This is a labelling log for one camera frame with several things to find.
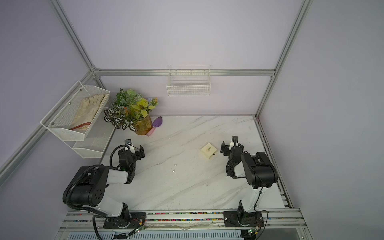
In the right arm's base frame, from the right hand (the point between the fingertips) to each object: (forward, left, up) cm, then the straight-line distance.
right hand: (232, 144), depth 98 cm
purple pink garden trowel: (+23, +55, -2) cm, 60 cm away
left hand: (-3, +65, +3) cm, 65 cm away
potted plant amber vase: (+17, +67, +16) cm, 71 cm away
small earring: (-13, +37, -3) cm, 40 cm away
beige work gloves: (+7, +84, +28) cm, 89 cm away
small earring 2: (-16, +39, -4) cm, 42 cm away
